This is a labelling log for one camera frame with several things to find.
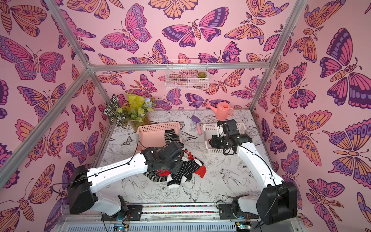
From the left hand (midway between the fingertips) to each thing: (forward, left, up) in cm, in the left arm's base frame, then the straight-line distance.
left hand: (180, 165), depth 78 cm
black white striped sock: (+26, +9, -11) cm, 30 cm away
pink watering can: (+44, -30, -3) cm, 53 cm away
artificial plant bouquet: (+30, +30, +10) cm, 44 cm away
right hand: (+12, -18, +4) cm, 22 cm away
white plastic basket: (+32, -20, -10) cm, 38 cm away
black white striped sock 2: (-3, +15, -10) cm, 18 cm away
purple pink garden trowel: (+43, -10, -10) cm, 45 cm away
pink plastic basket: (+28, +22, -12) cm, 38 cm away
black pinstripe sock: (0, -3, -6) cm, 6 cm away
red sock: (+1, -12, -10) cm, 15 cm away
